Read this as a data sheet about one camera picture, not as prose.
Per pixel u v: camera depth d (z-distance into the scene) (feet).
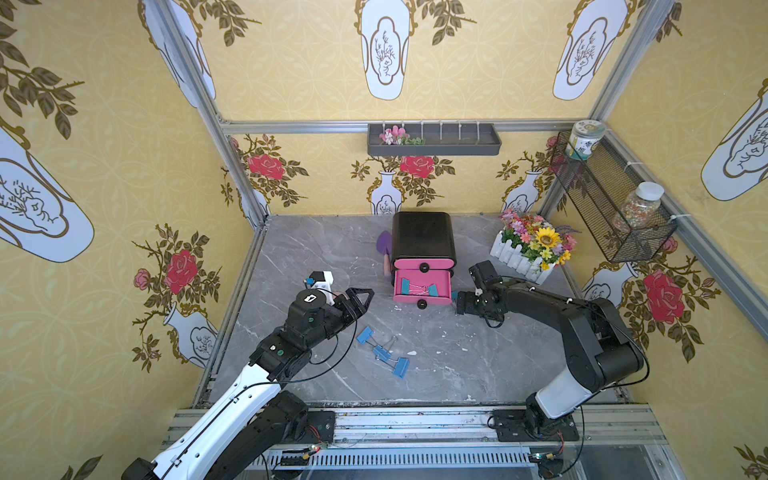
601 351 1.51
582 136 2.79
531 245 3.02
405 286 3.01
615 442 2.38
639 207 2.14
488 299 2.26
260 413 2.07
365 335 2.92
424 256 2.79
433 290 2.96
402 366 2.68
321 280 2.24
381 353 2.80
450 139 3.03
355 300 2.13
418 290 2.97
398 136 2.88
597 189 3.01
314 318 1.80
